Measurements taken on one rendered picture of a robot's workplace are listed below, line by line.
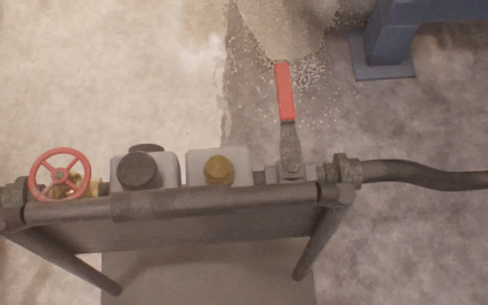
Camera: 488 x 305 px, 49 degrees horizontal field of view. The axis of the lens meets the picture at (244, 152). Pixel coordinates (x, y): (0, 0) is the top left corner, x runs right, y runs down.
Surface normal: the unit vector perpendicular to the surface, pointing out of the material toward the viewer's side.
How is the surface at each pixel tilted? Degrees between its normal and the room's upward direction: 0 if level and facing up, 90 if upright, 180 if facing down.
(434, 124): 0
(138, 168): 0
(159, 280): 0
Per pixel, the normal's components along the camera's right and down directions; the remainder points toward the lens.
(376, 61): 0.07, 0.92
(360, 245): 0.00, -0.37
